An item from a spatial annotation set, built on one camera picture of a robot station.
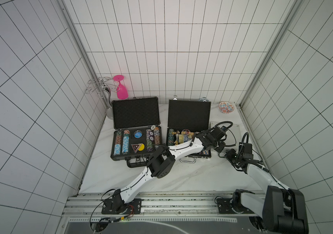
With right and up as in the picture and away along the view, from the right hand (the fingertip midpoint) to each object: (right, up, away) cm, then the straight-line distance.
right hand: (226, 152), depth 91 cm
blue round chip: (-59, +10, +7) cm, 60 cm away
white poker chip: (-48, +15, +7) cm, 51 cm away
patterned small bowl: (+10, +30, +26) cm, 41 cm away
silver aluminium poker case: (-3, +9, -15) cm, 18 cm away
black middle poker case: (-24, +21, +10) cm, 33 cm away
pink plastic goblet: (-72, +41, +13) cm, 83 cm away
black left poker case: (-65, +23, +10) cm, 70 cm away
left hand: (-6, +3, -1) cm, 7 cm away
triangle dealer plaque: (-58, +3, -1) cm, 58 cm away
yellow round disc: (-54, +3, 0) cm, 55 cm away
